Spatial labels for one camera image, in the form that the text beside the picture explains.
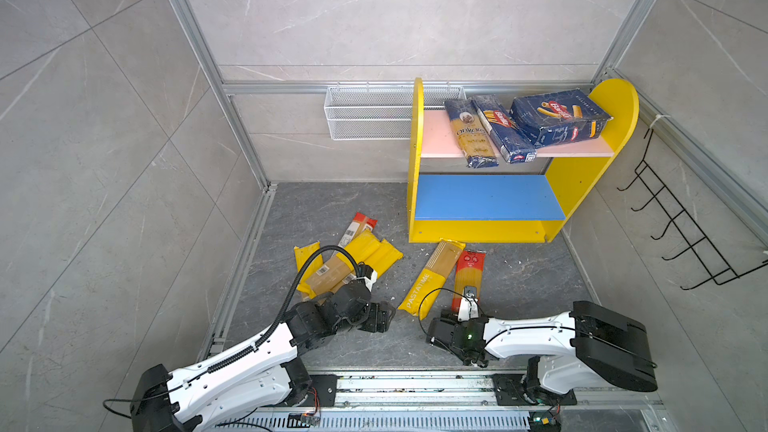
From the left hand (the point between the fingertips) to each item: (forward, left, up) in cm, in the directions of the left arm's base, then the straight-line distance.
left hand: (385, 304), depth 75 cm
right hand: (+1, -22, -13) cm, 26 cm away
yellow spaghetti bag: (+4, +9, +17) cm, 19 cm away
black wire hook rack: (+3, -69, +20) cm, 72 cm away
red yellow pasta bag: (+13, -27, -11) cm, 32 cm away
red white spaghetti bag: (+33, +8, -11) cm, 36 cm away
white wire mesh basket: (+61, +4, +16) cm, 63 cm away
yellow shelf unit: (+33, -23, +2) cm, 40 cm away
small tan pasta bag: (+21, +27, -10) cm, 36 cm away
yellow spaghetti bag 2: (+20, +1, -11) cm, 23 cm away
